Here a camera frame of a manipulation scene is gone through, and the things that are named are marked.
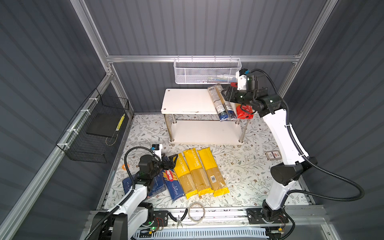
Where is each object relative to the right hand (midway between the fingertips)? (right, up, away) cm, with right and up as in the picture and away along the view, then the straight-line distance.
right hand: (226, 92), depth 71 cm
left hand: (-29, -33, +14) cm, 46 cm away
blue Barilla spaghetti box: (-27, -48, +10) cm, 56 cm away
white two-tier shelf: (-18, -9, +48) cm, 52 cm away
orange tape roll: (-59, -42, +20) cm, 76 cm away
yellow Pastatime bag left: (-22, -45, +14) cm, 52 cm away
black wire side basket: (-65, -21, +1) cm, 68 cm away
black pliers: (-23, -63, +1) cm, 67 cm away
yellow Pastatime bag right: (-4, -47, +13) cm, 49 cm away
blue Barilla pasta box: (-35, -47, +7) cm, 59 cm away
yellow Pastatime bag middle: (-13, -45, +15) cm, 49 cm away
